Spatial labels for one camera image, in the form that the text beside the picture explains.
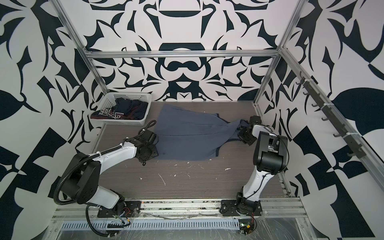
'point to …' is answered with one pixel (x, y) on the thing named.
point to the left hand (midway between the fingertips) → (154, 152)
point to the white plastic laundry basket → (108, 100)
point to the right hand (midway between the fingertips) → (242, 135)
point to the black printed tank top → (123, 109)
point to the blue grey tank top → (184, 133)
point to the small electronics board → (246, 226)
